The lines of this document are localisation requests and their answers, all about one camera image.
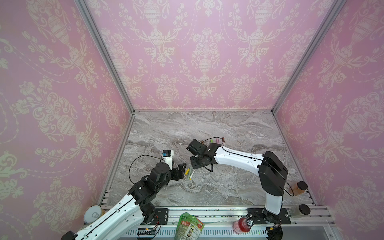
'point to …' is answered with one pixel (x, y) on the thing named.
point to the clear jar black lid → (297, 211)
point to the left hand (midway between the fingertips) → (181, 165)
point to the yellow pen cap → (187, 171)
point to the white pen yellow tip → (190, 178)
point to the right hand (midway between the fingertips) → (195, 163)
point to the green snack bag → (189, 227)
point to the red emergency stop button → (240, 226)
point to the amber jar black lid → (300, 188)
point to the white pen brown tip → (223, 140)
